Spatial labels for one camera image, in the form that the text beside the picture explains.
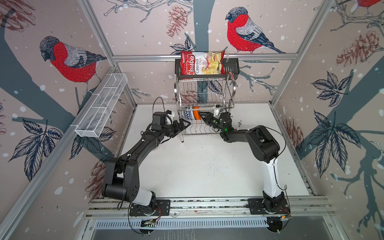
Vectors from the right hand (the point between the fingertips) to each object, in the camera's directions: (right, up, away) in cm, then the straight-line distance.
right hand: (196, 117), depth 93 cm
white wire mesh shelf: (-52, +7, -14) cm, 54 cm away
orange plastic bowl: (0, +2, +1) cm, 2 cm away
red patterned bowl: (-6, +2, +4) cm, 7 cm away
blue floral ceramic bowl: (-3, 0, +5) cm, 6 cm away
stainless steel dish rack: (0, +17, +28) cm, 33 cm away
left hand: (-6, -5, -10) cm, 13 cm away
